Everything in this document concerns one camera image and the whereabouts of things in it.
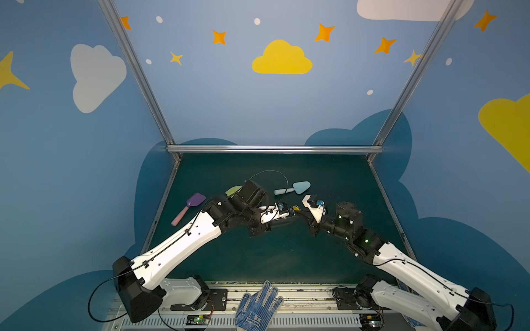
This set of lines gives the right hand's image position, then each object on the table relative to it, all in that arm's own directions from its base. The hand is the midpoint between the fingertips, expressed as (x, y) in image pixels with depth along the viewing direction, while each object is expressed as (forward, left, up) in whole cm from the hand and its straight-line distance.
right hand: (301, 207), depth 74 cm
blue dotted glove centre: (-31, +15, -22) cm, 40 cm away
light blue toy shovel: (+26, -3, -24) cm, 36 cm away
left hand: (-6, +10, -1) cm, 12 cm away
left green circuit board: (-34, +35, -23) cm, 54 cm away
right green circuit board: (-31, -26, -24) cm, 47 cm away
